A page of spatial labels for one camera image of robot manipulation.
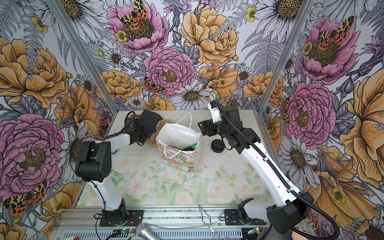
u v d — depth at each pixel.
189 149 0.83
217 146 0.99
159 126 1.06
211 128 0.63
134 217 0.73
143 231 0.68
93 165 0.52
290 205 0.38
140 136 0.87
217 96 1.05
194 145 0.83
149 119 1.15
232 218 0.74
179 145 0.91
